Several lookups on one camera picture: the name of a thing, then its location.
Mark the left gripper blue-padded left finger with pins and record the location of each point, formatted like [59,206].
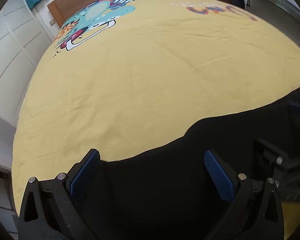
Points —
[48,209]

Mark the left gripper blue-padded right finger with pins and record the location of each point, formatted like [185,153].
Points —
[255,210]

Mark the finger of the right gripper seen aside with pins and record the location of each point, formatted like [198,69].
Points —
[282,149]

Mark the black pants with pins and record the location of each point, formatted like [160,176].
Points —
[166,192]

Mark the long desk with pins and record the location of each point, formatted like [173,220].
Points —
[280,13]

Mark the yellow dinosaur bedspread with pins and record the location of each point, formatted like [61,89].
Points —
[128,76]

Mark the white wardrobe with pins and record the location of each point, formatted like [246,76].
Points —
[23,41]

